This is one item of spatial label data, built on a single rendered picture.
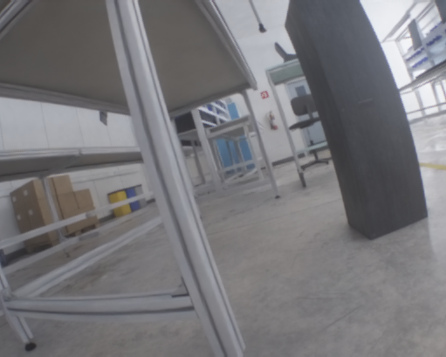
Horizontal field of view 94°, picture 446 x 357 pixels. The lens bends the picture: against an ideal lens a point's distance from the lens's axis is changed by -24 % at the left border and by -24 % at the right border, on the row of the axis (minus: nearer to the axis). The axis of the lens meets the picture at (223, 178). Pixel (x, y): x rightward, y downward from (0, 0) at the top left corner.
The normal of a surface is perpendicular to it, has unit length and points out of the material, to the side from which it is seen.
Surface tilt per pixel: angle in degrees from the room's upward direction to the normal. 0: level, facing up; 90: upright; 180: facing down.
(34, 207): 90
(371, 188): 90
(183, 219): 90
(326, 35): 90
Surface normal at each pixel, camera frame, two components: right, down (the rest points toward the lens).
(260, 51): -0.23, 0.11
